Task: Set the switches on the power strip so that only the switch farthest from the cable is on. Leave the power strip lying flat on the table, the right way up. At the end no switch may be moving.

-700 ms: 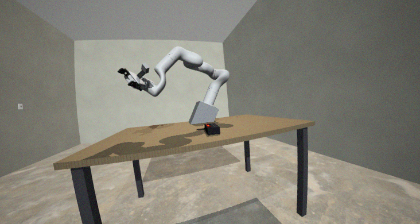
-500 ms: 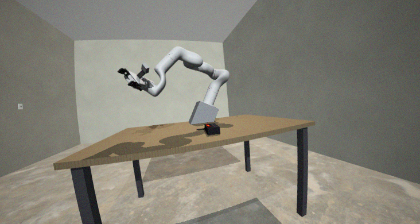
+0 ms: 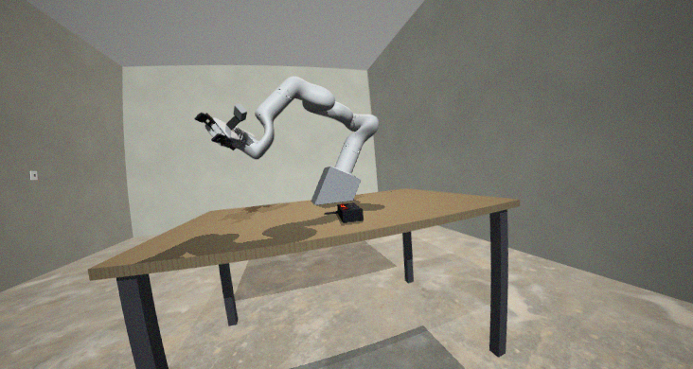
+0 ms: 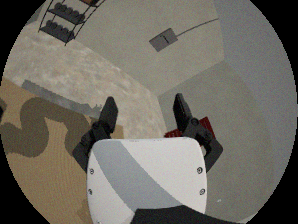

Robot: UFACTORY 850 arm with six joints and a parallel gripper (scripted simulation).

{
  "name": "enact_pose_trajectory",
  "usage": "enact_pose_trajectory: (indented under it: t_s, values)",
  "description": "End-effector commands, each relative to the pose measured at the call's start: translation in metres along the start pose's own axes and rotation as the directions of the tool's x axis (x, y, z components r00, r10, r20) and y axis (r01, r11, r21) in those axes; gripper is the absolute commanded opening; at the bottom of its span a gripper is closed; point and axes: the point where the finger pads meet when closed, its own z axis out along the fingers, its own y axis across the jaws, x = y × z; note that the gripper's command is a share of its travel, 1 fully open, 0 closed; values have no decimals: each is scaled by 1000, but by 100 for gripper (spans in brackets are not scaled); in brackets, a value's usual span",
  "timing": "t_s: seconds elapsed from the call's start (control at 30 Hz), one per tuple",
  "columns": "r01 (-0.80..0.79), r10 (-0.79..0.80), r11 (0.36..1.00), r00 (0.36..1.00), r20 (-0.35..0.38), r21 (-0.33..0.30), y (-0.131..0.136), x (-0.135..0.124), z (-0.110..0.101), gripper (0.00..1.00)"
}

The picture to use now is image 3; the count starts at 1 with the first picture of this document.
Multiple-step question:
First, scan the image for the black power strip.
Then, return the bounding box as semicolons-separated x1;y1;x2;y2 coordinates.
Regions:
325;203;364;223

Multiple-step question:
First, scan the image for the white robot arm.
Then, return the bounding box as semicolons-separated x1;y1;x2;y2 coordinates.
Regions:
226;77;379;177

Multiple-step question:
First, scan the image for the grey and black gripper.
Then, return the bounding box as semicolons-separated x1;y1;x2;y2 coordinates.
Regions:
194;113;240;150

